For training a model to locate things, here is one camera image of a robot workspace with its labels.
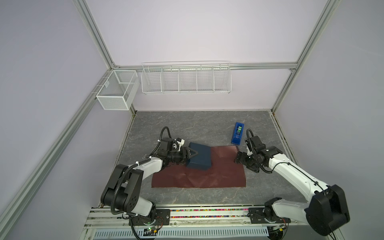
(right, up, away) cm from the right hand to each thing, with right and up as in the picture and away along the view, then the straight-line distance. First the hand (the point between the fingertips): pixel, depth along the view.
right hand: (241, 164), depth 84 cm
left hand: (-26, +4, +1) cm, 26 cm away
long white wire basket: (-36, +55, +18) cm, 68 cm away
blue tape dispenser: (+3, +16, +18) cm, 24 cm away
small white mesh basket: (-78, +46, +17) cm, 92 cm away
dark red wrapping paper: (-7, -7, +8) cm, 13 cm away
